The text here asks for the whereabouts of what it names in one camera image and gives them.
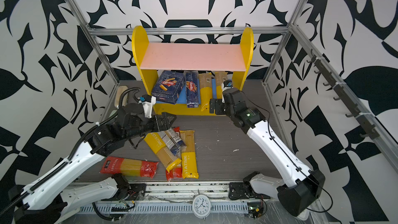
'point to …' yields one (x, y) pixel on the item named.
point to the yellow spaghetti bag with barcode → (220, 77)
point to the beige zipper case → (119, 90)
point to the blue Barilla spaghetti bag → (192, 86)
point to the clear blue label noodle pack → (172, 140)
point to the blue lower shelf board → (182, 97)
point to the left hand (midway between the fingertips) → (170, 115)
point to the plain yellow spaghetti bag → (205, 81)
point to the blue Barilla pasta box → (168, 86)
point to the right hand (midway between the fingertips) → (218, 101)
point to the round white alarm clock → (201, 206)
